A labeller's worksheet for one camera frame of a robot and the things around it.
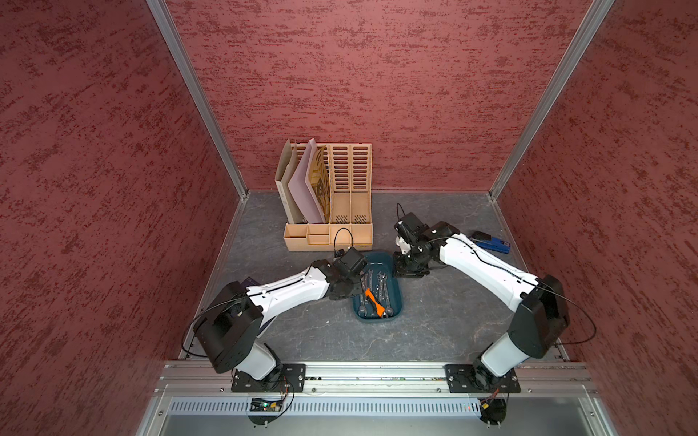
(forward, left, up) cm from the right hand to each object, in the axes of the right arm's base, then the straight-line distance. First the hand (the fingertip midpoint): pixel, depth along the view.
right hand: (396, 280), depth 80 cm
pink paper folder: (+27, +30, +4) cm, 40 cm away
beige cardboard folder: (+33, +34, +18) cm, 51 cm away
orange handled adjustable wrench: (-5, +5, -11) cm, 13 cm away
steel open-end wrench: (0, +3, -12) cm, 12 cm away
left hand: (-1, +14, -7) cm, 16 cm away
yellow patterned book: (+37, +25, +6) cm, 45 cm away
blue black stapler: (+22, -38, -12) cm, 45 cm away
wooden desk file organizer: (+24, +14, -3) cm, 28 cm away
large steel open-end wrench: (-5, +11, -11) cm, 16 cm away
